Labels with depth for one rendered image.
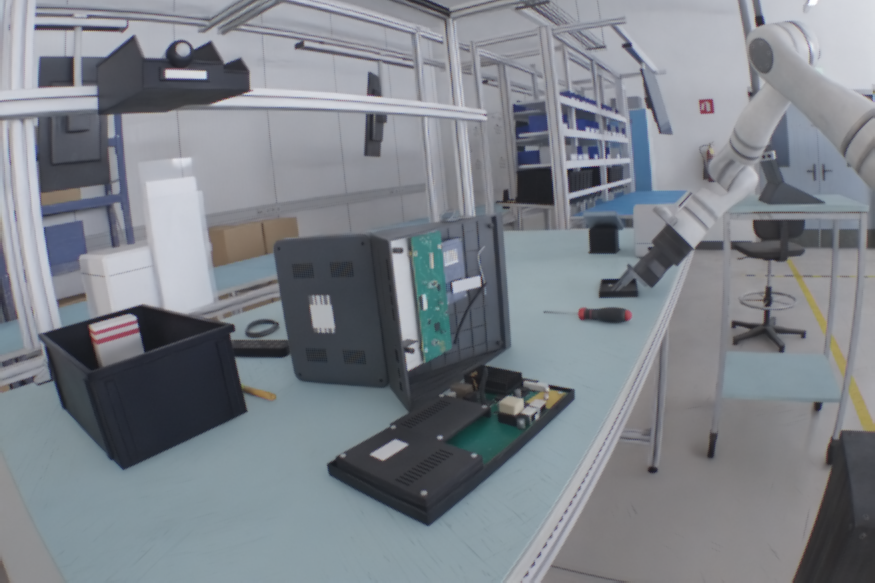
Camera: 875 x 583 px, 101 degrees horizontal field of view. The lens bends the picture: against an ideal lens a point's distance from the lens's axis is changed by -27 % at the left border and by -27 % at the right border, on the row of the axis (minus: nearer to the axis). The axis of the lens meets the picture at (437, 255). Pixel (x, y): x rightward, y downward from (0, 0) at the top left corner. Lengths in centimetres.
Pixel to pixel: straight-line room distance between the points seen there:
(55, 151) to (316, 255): 172
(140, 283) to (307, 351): 35
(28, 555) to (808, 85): 104
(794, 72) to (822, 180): 651
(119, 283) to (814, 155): 717
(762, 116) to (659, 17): 647
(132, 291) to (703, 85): 686
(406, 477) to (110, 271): 62
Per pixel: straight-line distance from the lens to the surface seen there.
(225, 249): 403
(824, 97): 75
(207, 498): 51
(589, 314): 87
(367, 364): 66
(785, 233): 341
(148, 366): 59
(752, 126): 92
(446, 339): 64
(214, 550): 44
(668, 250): 99
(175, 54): 81
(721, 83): 712
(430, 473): 43
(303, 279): 67
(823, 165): 726
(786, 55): 78
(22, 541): 56
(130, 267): 90
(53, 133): 224
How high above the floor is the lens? 127
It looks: 9 degrees down
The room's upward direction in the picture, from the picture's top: 6 degrees counter-clockwise
